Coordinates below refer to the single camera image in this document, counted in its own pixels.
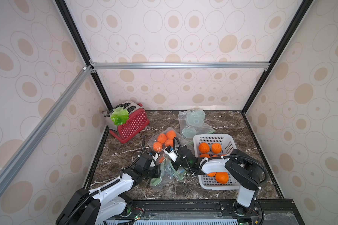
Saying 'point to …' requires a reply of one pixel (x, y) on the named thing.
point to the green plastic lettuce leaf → (119, 116)
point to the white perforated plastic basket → (227, 144)
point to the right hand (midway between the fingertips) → (170, 157)
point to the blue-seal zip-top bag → (160, 140)
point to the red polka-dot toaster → (138, 120)
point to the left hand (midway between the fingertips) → (167, 171)
